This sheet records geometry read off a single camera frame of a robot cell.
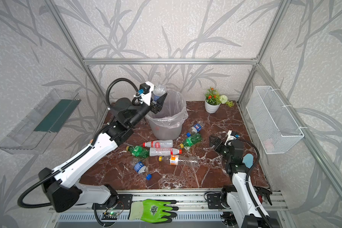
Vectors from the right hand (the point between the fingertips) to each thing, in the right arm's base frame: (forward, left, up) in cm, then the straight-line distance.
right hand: (215, 135), depth 84 cm
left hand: (+5, +28, +33) cm, 44 cm away
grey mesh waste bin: (+4, +33, -4) cm, 33 cm away
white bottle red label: (-7, +31, -9) cm, 33 cm away
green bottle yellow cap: (-5, +48, -12) cm, 50 cm away
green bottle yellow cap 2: (+2, +13, -10) cm, 16 cm away
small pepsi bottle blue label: (+11, +9, -10) cm, 18 cm away
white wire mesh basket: (-10, -22, +20) cm, 31 cm away
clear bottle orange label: (-12, +24, -8) cm, 28 cm away
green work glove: (-37, +34, -12) cm, 52 cm away
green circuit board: (-38, +56, -13) cm, 69 cm away
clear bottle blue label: (-16, +44, -8) cm, 47 cm away
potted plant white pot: (+29, -3, -9) cm, 30 cm away
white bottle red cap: (-1, +35, -10) cm, 36 cm away
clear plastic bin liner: (+22, +26, -6) cm, 35 cm away
